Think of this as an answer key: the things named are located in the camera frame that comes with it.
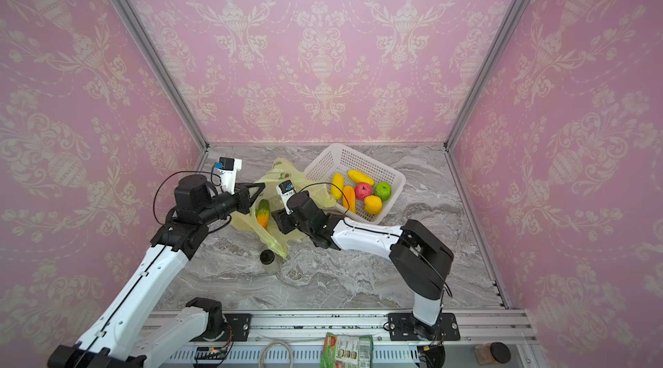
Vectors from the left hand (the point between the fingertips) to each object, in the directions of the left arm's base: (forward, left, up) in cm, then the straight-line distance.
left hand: (264, 187), depth 72 cm
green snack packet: (-35, -24, -25) cm, 49 cm away
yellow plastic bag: (-12, -4, -4) cm, 13 cm away
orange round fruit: (+9, -34, -22) cm, 41 cm away
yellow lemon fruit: (+20, -20, -23) cm, 37 cm away
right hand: (0, -2, -13) cm, 13 cm away
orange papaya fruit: (+15, -25, -24) cm, 38 cm away
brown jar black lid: (-36, -59, -17) cm, 71 cm away
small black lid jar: (-14, 0, -19) cm, 24 cm away
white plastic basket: (+30, -16, -20) cm, 39 cm away
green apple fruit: (+14, -38, -21) cm, 46 cm away
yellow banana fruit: (+23, -30, -24) cm, 45 cm away
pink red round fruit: (+14, -30, -21) cm, 39 cm away
